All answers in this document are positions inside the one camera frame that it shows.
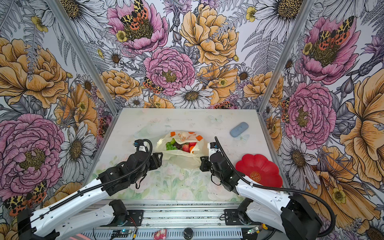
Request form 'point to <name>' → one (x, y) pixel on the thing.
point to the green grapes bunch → (169, 145)
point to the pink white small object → (160, 234)
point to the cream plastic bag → (180, 159)
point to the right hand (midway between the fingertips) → (200, 162)
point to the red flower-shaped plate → (256, 167)
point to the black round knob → (188, 233)
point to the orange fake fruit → (191, 148)
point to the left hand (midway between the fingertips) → (157, 159)
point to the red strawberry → (186, 147)
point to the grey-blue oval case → (239, 129)
